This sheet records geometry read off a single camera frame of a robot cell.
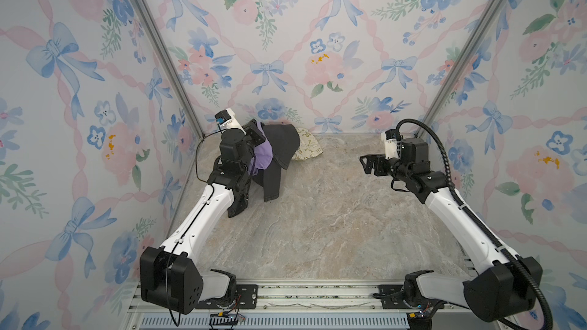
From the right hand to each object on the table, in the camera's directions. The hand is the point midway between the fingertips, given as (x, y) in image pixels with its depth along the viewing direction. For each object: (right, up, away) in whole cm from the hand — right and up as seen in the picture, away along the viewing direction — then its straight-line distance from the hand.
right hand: (371, 155), depth 80 cm
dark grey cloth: (-31, +6, +10) cm, 33 cm away
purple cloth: (-37, 0, -5) cm, 38 cm away
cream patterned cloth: (-20, +5, +33) cm, 39 cm away
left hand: (-39, +12, -7) cm, 41 cm away
